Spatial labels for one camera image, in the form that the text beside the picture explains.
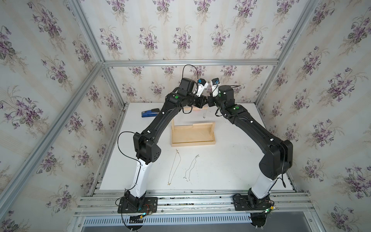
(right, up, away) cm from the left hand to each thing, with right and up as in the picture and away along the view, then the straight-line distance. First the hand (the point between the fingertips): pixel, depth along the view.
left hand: (210, 101), depth 80 cm
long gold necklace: (-18, -33, +13) cm, 40 cm away
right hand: (+3, +6, +3) cm, 7 cm away
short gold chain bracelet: (-4, -8, -6) cm, 10 cm away
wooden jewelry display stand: (-5, -21, +22) cm, 31 cm away
